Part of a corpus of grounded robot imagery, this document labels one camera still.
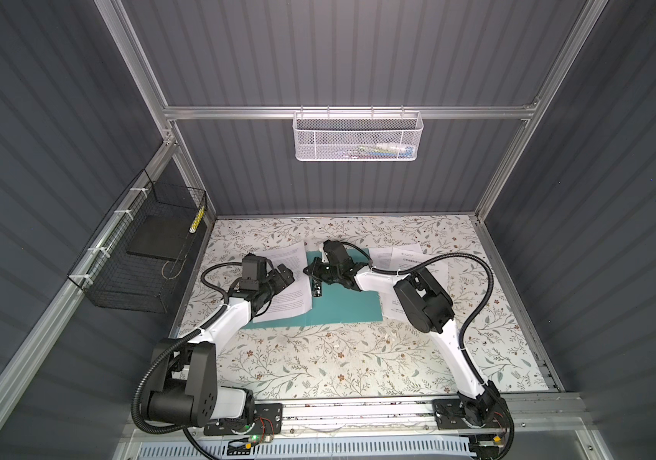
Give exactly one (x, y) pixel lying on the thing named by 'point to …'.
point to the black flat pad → (164, 237)
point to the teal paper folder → (335, 305)
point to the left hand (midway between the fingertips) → (282, 277)
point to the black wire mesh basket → (135, 263)
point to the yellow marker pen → (197, 219)
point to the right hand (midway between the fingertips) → (304, 272)
